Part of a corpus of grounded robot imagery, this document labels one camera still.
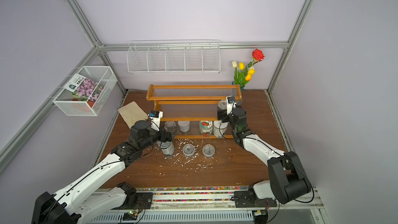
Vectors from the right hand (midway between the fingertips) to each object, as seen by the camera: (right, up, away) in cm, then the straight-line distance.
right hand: (225, 104), depth 87 cm
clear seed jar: (-21, -25, -2) cm, 33 cm away
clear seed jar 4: (-33, -13, +5) cm, 36 cm away
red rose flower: (+19, +29, +2) cm, 35 cm away
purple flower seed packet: (-70, +7, -13) cm, 72 cm away
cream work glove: (-63, -6, +22) cm, 67 cm away
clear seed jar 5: (-24, -13, +7) cm, 28 cm away
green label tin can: (-31, -23, -6) cm, 39 cm away
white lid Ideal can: (-4, -13, 0) cm, 13 cm away
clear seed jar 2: (-10, -25, -2) cm, 27 cm away
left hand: (-29, -11, -9) cm, 32 cm away
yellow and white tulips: (+12, +19, +10) cm, 24 cm away
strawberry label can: (-11, -13, +2) cm, 18 cm away
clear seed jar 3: (-2, 0, -2) cm, 3 cm away
